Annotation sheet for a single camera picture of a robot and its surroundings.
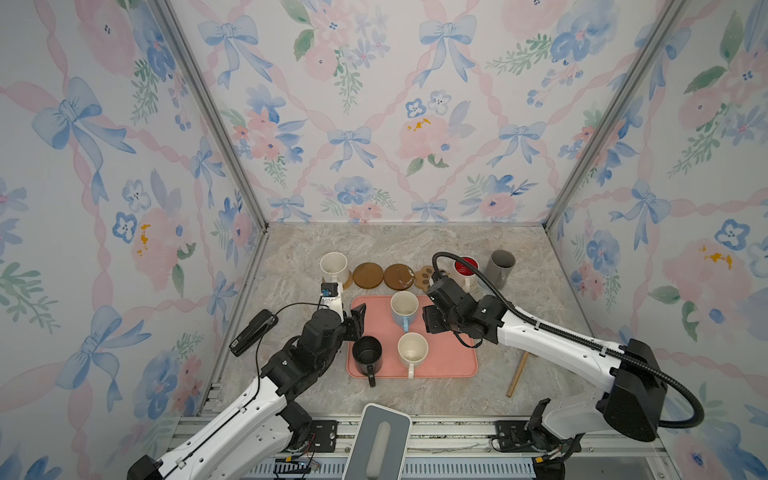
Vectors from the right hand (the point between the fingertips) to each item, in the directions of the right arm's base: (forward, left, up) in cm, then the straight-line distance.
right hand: (432, 314), depth 81 cm
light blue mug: (+7, +7, -8) cm, 13 cm away
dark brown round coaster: (+20, +9, -11) cm, 25 cm away
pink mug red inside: (+17, -12, -5) cm, 21 cm away
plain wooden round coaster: (+22, +20, -12) cm, 32 cm away
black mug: (-8, +18, -9) cm, 21 cm away
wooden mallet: (-12, -24, -13) cm, 30 cm away
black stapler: (-1, +52, -10) cm, 53 cm away
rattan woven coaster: (+19, +26, -11) cm, 34 cm away
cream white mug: (-6, +5, -11) cm, 13 cm away
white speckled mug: (+22, +31, -8) cm, 39 cm away
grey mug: (+18, -23, -3) cm, 29 cm away
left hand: (-1, +20, +7) cm, 21 cm away
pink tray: (-7, -5, -12) cm, 15 cm away
